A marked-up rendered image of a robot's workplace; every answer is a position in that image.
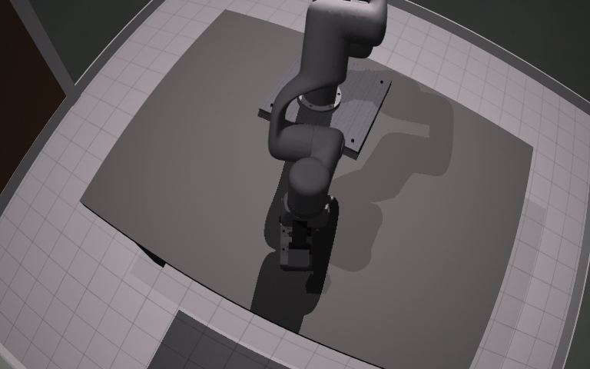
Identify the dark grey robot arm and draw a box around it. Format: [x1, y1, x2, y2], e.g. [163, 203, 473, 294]
[268, 0, 387, 267]

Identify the dark grey power strip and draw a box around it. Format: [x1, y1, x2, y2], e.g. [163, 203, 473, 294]
[280, 225, 312, 269]

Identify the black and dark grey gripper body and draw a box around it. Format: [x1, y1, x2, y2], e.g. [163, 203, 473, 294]
[280, 192, 329, 228]

